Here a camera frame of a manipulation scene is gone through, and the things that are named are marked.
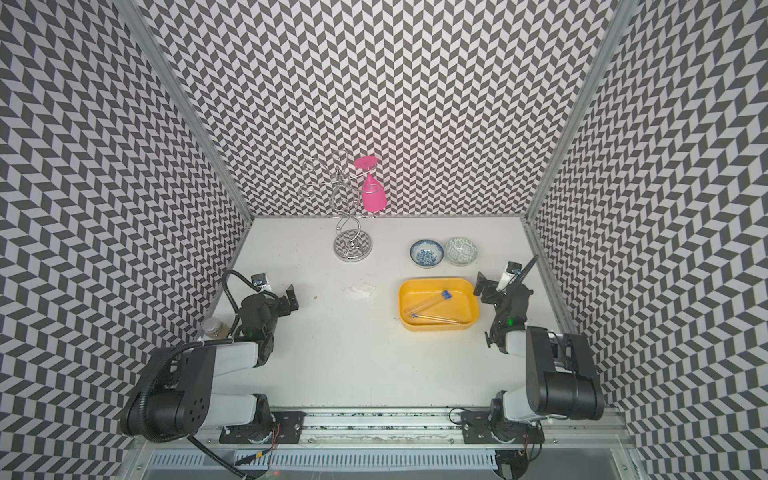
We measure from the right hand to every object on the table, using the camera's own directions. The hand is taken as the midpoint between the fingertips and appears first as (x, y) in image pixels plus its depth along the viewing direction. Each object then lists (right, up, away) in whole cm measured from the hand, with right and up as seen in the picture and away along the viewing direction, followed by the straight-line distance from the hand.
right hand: (492, 279), depth 92 cm
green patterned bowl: (-7, +8, +14) cm, 17 cm away
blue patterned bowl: (-19, +8, +13) cm, 25 cm away
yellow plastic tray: (-19, -8, 0) cm, 21 cm away
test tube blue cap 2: (-14, -6, +5) cm, 16 cm away
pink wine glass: (-37, +26, -2) cm, 45 cm away
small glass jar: (-78, -11, -13) cm, 80 cm away
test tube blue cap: (-24, -11, -1) cm, 27 cm away
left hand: (-67, -3, 0) cm, 67 cm away
